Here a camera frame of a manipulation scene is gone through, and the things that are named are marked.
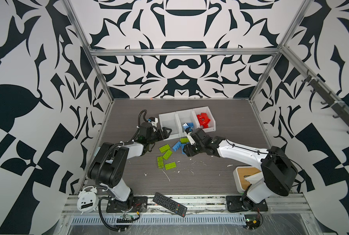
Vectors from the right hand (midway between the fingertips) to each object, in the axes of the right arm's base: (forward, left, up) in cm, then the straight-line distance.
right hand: (187, 147), depth 86 cm
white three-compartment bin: (+23, +7, -5) cm, 24 cm away
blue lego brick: (+4, +6, -5) cm, 9 cm away
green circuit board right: (-34, -30, -9) cm, 46 cm away
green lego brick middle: (-1, +12, -7) cm, 14 cm away
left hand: (+12, +11, +3) cm, 17 cm away
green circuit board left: (-33, +30, -4) cm, 45 cm away
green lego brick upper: (+2, +14, -5) cm, 15 cm away
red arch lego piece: (+22, -12, -2) cm, 25 cm away
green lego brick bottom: (-8, +10, -7) cm, 14 cm away
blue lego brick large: (+19, -2, -4) cm, 20 cm away
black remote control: (-28, +10, -6) cm, 30 cm away
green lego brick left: (-6, +16, -6) cm, 18 cm away
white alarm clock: (-26, +50, -3) cm, 57 cm away
